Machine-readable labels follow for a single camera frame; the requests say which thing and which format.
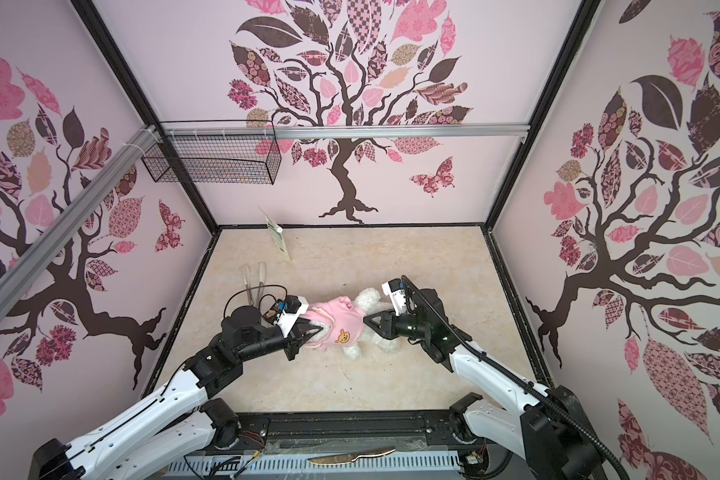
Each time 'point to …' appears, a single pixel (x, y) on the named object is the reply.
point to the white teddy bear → (369, 300)
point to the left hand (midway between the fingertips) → (320, 329)
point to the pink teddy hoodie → (344, 318)
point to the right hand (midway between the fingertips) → (367, 317)
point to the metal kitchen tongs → (246, 277)
